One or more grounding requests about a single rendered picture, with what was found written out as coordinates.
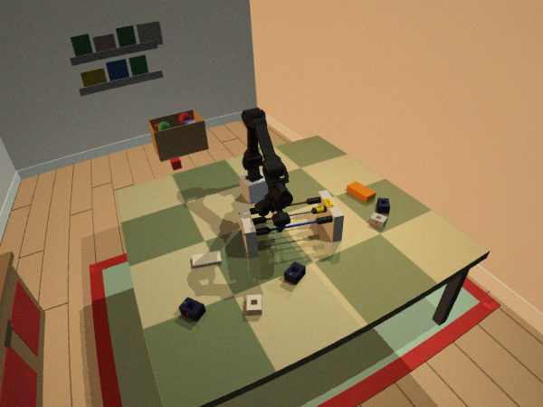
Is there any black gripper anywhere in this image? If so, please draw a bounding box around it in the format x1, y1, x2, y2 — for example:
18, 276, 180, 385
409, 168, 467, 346
264, 193, 291, 227

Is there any white flat bar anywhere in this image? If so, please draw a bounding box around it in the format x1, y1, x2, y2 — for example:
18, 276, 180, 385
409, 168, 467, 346
192, 251, 222, 269

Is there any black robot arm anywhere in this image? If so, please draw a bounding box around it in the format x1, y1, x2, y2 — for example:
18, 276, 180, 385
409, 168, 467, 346
242, 107, 293, 217

